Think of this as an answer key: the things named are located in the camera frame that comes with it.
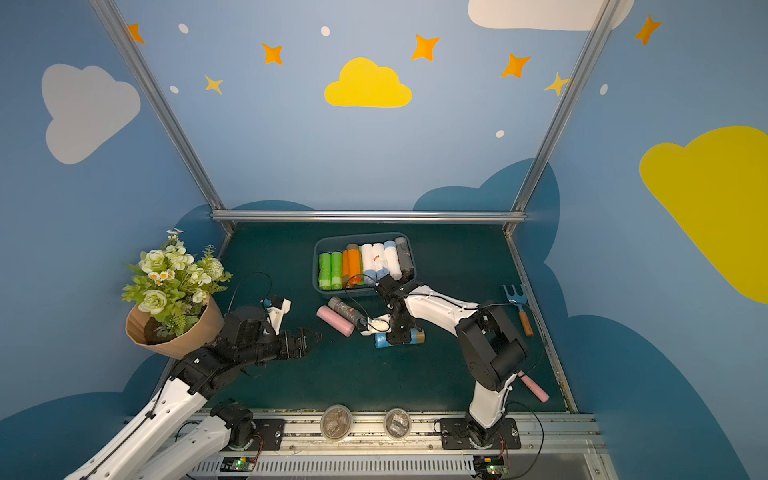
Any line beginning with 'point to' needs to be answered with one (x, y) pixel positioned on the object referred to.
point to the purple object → (535, 389)
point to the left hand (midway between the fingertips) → (315, 337)
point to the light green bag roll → (337, 271)
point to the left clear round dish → (336, 422)
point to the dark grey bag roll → (356, 318)
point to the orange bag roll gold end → (345, 267)
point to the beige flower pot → (142, 329)
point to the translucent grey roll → (405, 260)
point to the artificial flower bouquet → (172, 290)
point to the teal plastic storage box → (378, 257)
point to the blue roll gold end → (417, 336)
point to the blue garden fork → (520, 300)
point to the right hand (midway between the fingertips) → (399, 328)
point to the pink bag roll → (335, 320)
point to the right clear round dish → (397, 423)
